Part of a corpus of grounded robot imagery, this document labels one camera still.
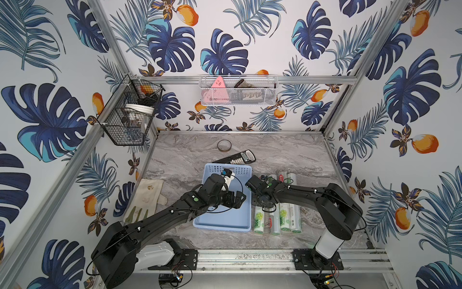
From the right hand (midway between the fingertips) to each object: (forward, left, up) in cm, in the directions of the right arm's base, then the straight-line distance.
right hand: (257, 200), depth 91 cm
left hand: (-4, +10, +15) cm, 18 cm away
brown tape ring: (+37, +19, +1) cm, 41 cm away
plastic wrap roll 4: (-10, -16, +3) cm, 19 cm away
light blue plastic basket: (-10, +17, +2) cm, 19 cm away
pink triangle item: (+40, +21, +36) cm, 58 cm away
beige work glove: (0, +56, +1) cm, 56 cm away
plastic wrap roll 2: (-9, -7, +2) cm, 12 cm away
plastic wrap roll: (-11, +1, +3) cm, 11 cm away
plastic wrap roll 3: (-7, -12, +4) cm, 14 cm away
